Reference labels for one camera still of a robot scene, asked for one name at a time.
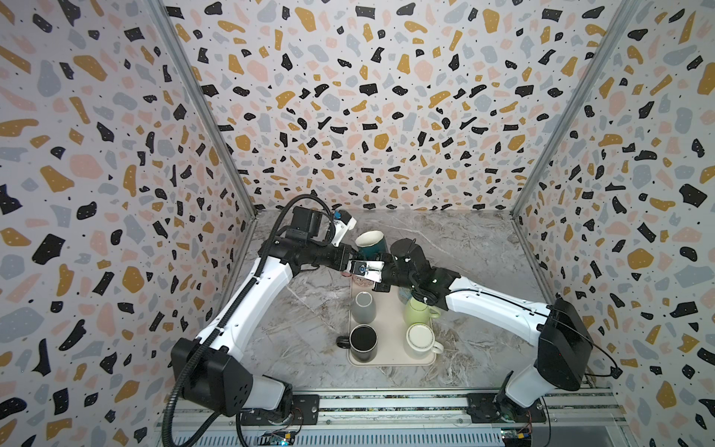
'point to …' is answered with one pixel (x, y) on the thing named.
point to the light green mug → (416, 312)
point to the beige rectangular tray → (391, 329)
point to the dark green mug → (370, 245)
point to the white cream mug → (420, 340)
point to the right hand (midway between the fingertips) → (356, 257)
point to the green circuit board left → (279, 439)
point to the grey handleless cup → (363, 310)
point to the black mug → (362, 342)
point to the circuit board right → (516, 437)
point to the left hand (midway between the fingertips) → (359, 254)
